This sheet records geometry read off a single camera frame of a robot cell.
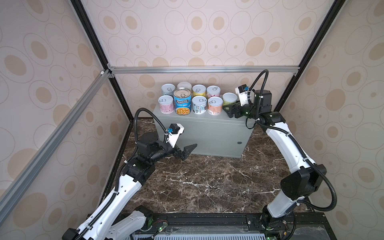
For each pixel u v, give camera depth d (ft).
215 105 2.36
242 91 2.13
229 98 2.43
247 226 2.39
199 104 2.35
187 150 1.85
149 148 1.59
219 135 2.63
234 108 2.21
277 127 1.71
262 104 1.89
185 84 2.57
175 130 1.73
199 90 2.59
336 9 2.25
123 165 1.68
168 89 2.56
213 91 2.60
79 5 2.20
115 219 1.42
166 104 2.34
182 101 2.21
